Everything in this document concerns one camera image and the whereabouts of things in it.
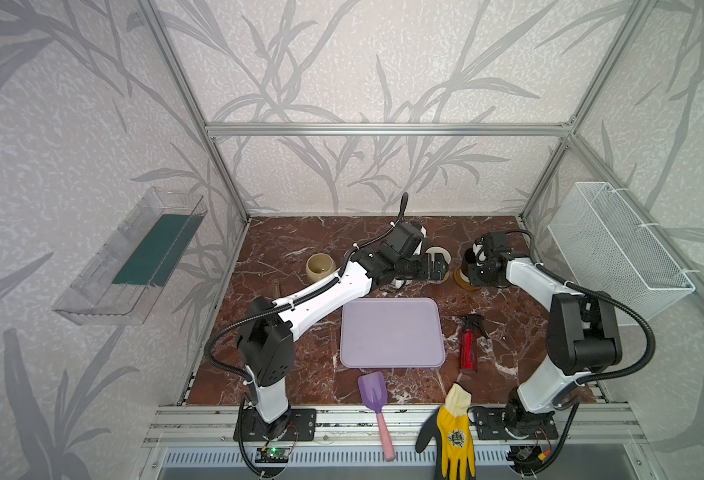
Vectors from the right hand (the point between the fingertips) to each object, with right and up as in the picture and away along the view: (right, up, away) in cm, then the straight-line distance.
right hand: (477, 268), depth 97 cm
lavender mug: (-10, +4, +1) cm, 11 cm away
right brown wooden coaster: (-4, -5, +2) cm, 7 cm away
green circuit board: (-59, -43, -26) cm, 77 cm away
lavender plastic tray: (-29, -19, -7) cm, 35 cm away
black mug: (-4, +3, -3) cm, 6 cm away
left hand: (-17, +4, -19) cm, 26 cm away
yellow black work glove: (-16, -37, -24) cm, 47 cm away
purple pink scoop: (-34, -31, -18) cm, 49 cm away
